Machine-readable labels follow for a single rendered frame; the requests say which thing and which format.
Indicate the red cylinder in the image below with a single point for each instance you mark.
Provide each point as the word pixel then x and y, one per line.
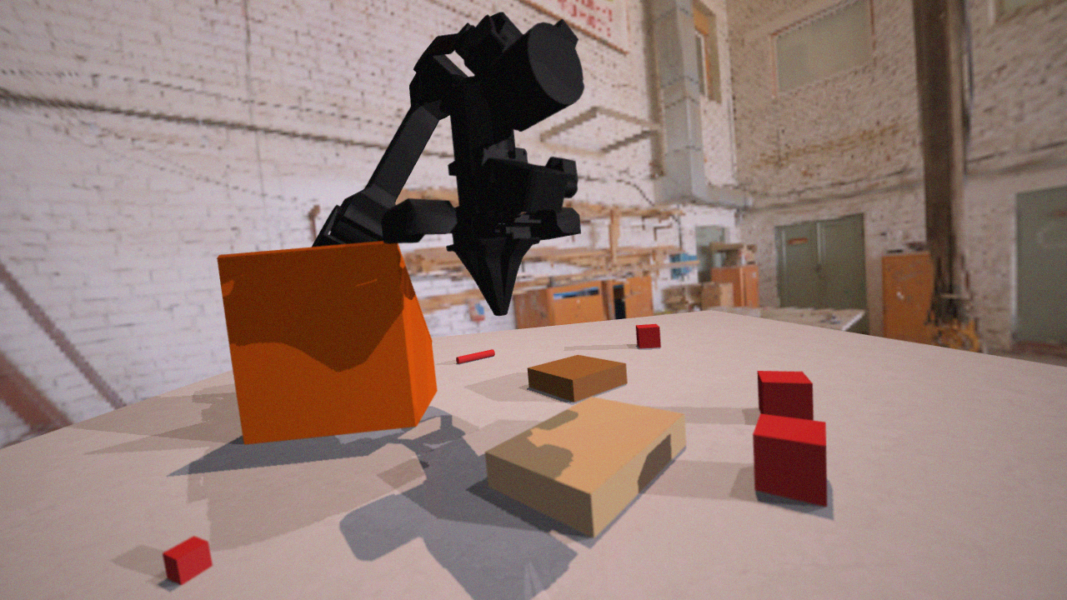
pixel 475 356

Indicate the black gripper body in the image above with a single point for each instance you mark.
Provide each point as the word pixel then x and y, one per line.
pixel 410 220

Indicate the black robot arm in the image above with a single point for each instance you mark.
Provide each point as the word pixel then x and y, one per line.
pixel 519 80

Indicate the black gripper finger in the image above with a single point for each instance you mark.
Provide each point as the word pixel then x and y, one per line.
pixel 510 260
pixel 481 257

